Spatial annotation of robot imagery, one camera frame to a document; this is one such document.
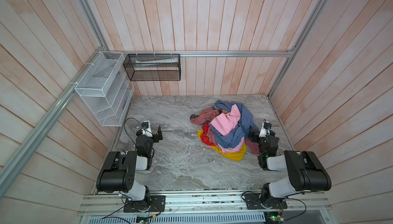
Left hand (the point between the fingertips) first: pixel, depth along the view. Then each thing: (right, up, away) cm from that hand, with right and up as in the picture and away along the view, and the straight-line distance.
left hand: (153, 128), depth 91 cm
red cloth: (+31, -5, +2) cm, 32 cm away
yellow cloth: (+49, -15, -5) cm, 51 cm away
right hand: (+65, +1, -1) cm, 65 cm away
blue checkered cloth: (+53, -1, -3) cm, 53 cm away
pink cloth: (+43, +3, -6) cm, 44 cm away
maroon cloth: (+34, +8, +6) cm, 35 cm away
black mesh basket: (-3, +41, +12) cm, 43 cm away
